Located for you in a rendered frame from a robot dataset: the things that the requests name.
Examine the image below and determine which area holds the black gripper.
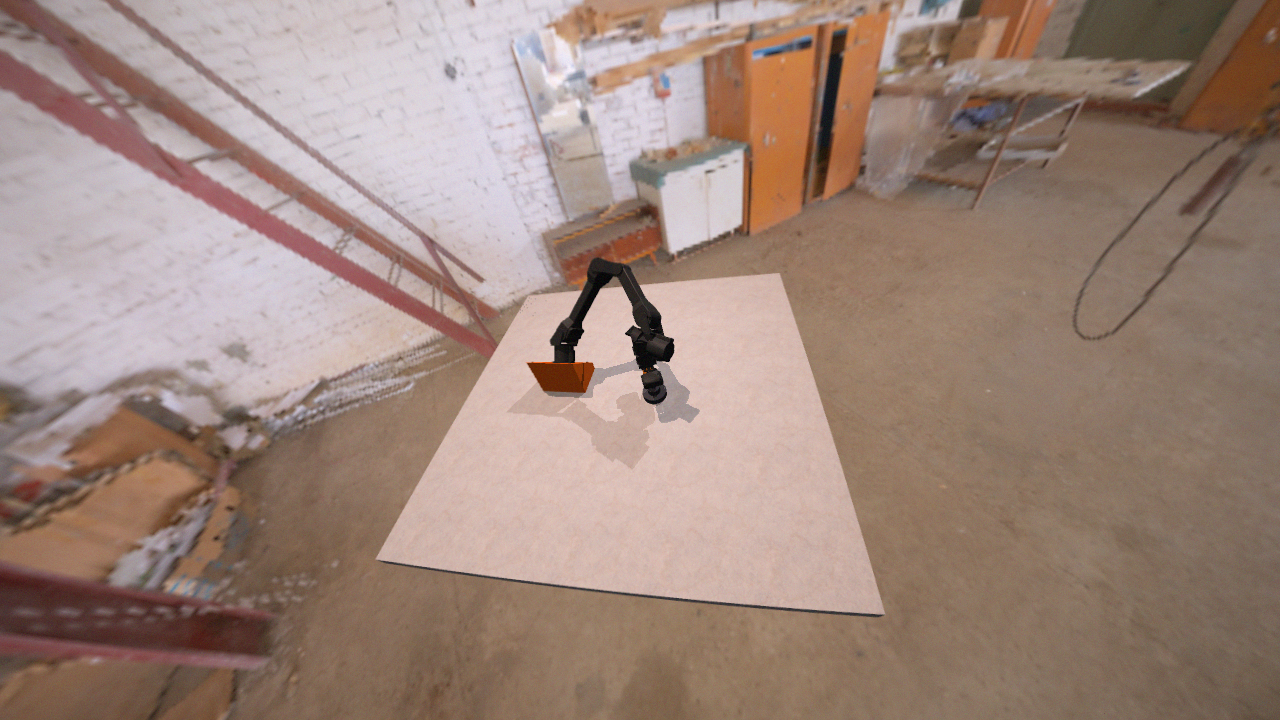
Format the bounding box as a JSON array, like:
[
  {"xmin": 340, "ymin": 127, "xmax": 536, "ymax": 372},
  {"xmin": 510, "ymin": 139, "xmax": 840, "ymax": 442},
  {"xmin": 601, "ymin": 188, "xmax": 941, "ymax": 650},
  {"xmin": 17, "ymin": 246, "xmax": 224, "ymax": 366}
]
[{"xmin": 632, "ymin": 347, "xmax": 664, "ymax": 389}]

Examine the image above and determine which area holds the dark grey round pedestal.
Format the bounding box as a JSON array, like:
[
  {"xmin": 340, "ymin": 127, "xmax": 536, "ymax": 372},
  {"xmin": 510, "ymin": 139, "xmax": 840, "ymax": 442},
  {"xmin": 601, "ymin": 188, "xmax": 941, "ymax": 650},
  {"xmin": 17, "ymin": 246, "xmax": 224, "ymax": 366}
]
[{"xmin": 643, "ymin": 384, "xmax": 667, "ymax": 404}]

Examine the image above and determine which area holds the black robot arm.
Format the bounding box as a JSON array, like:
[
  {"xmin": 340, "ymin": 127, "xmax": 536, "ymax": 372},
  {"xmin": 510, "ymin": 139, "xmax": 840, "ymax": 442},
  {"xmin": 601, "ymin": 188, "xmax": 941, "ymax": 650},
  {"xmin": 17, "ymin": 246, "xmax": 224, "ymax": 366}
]
[{"xmin": 549, "ymin": 258, "xmax": 675, "ymax": 365}]

